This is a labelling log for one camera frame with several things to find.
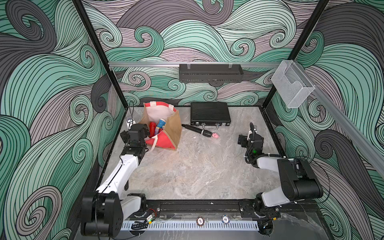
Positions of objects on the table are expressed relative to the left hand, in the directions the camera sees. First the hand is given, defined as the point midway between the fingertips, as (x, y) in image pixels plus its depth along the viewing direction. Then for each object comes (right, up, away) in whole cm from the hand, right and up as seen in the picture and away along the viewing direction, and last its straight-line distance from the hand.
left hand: (132, 126), depth 81 cm
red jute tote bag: (+20, -6, +3) cm, 21 cm away
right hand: (+69, -7, +12) cm, 71 cm away
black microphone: (+42, -6, +19) cm, 47 cm away
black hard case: (+48, +7, +32) cm, 58 cm away
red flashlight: (+7, -2, +14) cm, 16 cm away
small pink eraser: (+50, -7, +19) cm, 54 cm away
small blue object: (+13, +1, +18) cm, 22 cm away
